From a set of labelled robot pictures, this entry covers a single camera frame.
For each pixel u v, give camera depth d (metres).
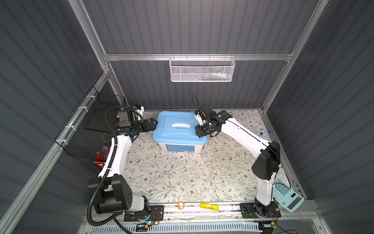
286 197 0.77
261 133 0.87
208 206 0.74
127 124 0.62
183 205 0.76
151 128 0.74
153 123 0.74
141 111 0.74
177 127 0.88
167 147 0.91
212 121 0.60
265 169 0.48
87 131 0.72
